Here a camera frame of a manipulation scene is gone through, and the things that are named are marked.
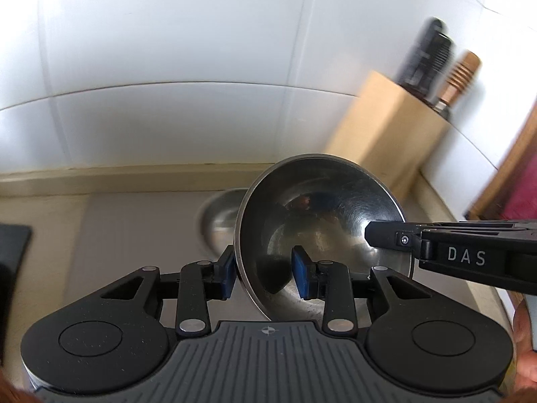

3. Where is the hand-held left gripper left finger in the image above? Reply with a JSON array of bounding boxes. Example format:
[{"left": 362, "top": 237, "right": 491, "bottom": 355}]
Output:
[{"left": 101, "top": 243, "right": 236, "bottom": 339}]

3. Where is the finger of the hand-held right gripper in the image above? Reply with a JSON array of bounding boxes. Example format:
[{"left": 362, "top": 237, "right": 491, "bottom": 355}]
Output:
[{"left": 364, "top": 220, "right": 425, "bottom": 261}]

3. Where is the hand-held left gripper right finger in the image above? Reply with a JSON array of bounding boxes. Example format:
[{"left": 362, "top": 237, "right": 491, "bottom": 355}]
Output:
[{"left": 291, "top": 244, "right": 420, "bottom": 340}]

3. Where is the medium stainless steel bowl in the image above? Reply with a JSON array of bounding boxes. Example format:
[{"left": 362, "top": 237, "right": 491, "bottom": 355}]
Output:
[{"left": 234, "top": 154, "right": 414, "bottom": 322}]

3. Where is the person's right hand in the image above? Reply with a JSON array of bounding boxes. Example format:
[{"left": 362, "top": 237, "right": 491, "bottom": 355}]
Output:
[{"left": 514, "top": 302, "right": 537, "bottom": 392}]

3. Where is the wide stainless steel bowl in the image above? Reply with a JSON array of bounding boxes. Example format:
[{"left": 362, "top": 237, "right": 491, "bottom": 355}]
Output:
[{"left": 195, "top": 188, "right": 252, "bottom": 260}]

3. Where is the wooden knife block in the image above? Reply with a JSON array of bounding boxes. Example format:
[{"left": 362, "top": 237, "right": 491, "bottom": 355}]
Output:
[{"left": 324, "top": 71, "right": 452, "bottom": 216}]

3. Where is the grey counter mat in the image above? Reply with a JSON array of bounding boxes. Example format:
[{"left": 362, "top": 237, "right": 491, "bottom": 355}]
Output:
[{"left": 67, "top": 189, "right": 508, "bottom": 330}]

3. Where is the black glass gas stove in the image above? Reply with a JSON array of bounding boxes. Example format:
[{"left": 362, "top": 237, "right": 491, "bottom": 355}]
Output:
[{"left": 0, "top": 224, "right": 34, "bottom": 347}]

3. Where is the wooden window frame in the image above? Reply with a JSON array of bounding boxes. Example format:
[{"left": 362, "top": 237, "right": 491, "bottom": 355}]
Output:
[{"left": 462, "top": 104, "right": 537, "bottom": 224}]

